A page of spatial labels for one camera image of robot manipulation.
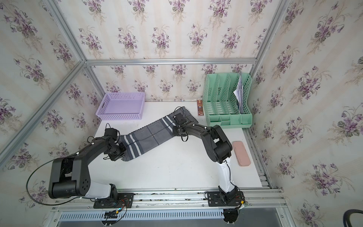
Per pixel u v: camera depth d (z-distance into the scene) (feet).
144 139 3.19
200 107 3.80
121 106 3.85
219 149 1.74
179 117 2.66
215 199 2.40
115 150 2.42
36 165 2.12
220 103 3.90
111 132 2.42
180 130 2.45
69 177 1.41
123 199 2.40
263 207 2.44
